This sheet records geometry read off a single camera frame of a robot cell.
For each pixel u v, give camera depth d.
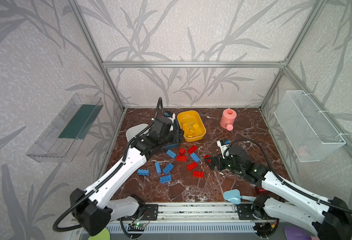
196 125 1.07
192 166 0.88
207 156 0.93
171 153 0.95
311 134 0.63
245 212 0.73
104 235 0.68
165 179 0.84
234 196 0.77
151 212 0.73
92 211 0.36
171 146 0.94
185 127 1.02
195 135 1.02
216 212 0.75
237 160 0.60
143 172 0.85
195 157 0.91
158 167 0.87
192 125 1.07
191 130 1.04
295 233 0.67
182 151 0.94
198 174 0.85
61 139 0.65
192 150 0.95
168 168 0.87
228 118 1.01
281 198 0.51
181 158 0.95
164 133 0.55
